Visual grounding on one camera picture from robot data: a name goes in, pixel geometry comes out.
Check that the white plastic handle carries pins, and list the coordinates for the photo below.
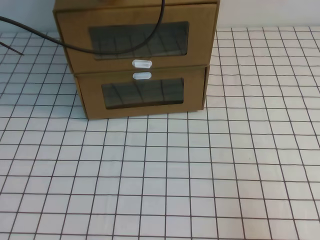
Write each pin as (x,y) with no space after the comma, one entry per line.
(142,64)
(142,75)

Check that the lower cardboard shoebox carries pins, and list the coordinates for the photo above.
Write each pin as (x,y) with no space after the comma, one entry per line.
(117,95)

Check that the cardboard shoebox drawer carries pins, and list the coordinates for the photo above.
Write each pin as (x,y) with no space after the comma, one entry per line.
(116,35)

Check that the left thin black zip tie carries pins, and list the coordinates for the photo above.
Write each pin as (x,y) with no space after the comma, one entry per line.
(10,48)

